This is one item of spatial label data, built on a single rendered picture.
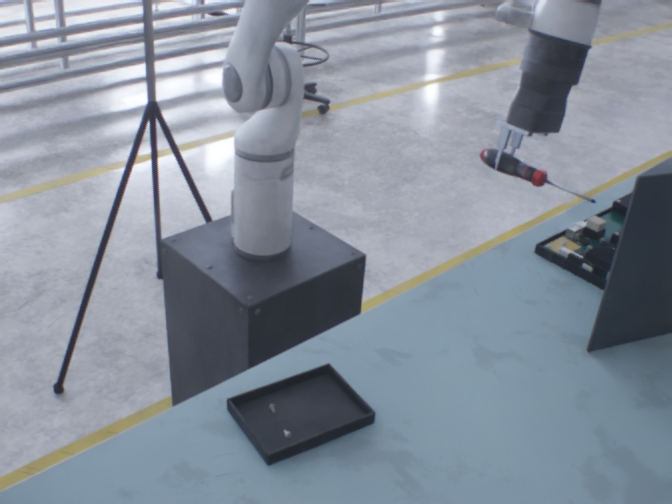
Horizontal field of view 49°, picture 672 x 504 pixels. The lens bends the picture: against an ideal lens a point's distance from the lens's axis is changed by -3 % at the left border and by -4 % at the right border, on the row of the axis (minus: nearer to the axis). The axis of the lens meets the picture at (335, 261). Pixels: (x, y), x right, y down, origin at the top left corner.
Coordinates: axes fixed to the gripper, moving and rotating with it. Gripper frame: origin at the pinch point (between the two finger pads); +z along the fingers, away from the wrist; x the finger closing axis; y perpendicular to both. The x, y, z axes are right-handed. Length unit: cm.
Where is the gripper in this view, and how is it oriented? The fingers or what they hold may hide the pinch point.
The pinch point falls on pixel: (501, 168)
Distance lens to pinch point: 100.2
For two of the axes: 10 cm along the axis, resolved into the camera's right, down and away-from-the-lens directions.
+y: 6.9, 4.2, -5.9
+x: 6.9, -1.3, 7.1
